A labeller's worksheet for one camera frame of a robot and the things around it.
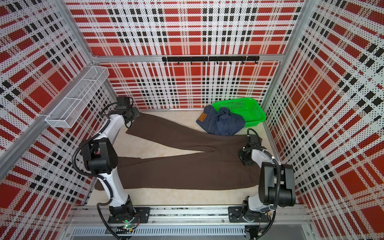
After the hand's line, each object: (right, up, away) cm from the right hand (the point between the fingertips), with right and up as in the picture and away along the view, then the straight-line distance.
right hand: (242, 156), depth 92 cm
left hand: (-69, +27, +4) cm, 74 cm away
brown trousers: (-15, -6, 0) cm, 16 cm away
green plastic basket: (+12, +34, +29) cm, 46 cm away
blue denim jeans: (-12, +22, +6) cm, 26 cm away
